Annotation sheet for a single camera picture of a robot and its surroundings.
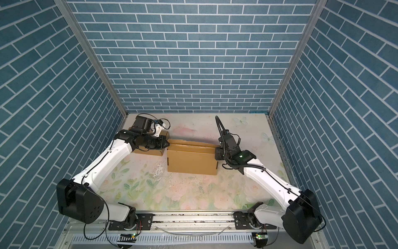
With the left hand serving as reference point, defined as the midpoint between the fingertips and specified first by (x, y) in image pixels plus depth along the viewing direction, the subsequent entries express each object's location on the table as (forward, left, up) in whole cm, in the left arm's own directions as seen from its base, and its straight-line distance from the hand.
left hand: (169, 143), depth 80 cm
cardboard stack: (-4, -12, -8) cm, 14 cm away
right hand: (-2, -25, -2) cm, 25 cm away
